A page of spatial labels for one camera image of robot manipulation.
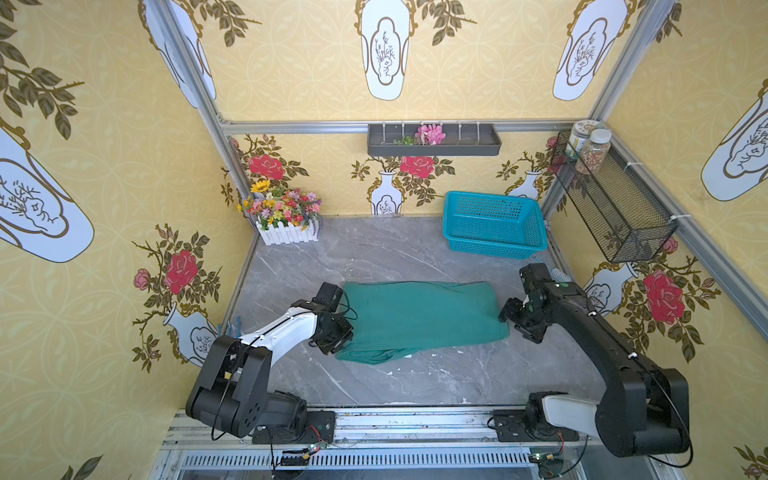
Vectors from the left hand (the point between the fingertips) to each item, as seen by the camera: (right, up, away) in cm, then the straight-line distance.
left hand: (339, 339), depth 89 cm
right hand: (+50, +7, -5) cm, 51 cm away
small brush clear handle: (+73, +18, +14) cm, 77 cm away
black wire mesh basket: (+79, +39, -6) cm, 88 cm away
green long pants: (+16, +6, +1) cm, 17 cm away
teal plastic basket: (+58, +36, +31) cm, 75 cm away
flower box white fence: (-21, +39, +11) cm, 45 cm away
